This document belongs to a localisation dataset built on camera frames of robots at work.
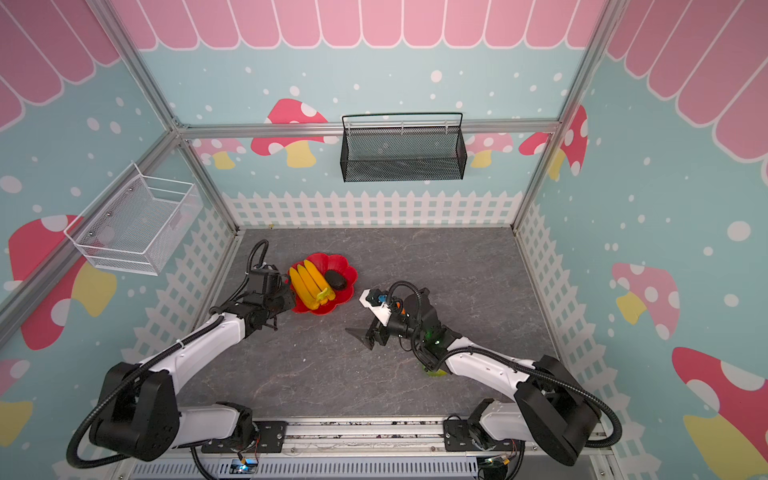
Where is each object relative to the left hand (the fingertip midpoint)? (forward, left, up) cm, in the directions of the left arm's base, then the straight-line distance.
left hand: (289, 299), depth 90 cm
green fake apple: (-19, -45, -7) cm, 49 cm away
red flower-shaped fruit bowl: (+19, -7, -6) cm, 21 cm away
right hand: (-9, -22, +10) cm, 26 cm away
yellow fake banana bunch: (+8, -4, -6) cm, 11 cm away
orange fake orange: (-15, -33, +24) cm, 43 cm away
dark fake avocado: (+10, -12, -5) cm, 17 cm away
